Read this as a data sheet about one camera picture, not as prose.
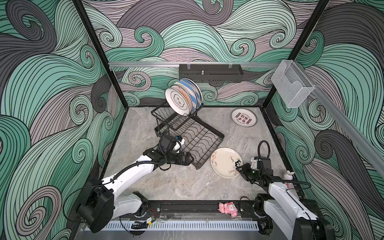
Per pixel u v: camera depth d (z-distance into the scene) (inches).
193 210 29.3
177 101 33.4
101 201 15.2
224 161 35.5
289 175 30.4
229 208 28.0
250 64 37.3
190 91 31.3
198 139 38.8
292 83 31.2
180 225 27.5
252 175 28.6
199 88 42.9
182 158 27.5
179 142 29.3
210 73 35.3
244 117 44.8
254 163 30.8
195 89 31.2
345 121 23.3
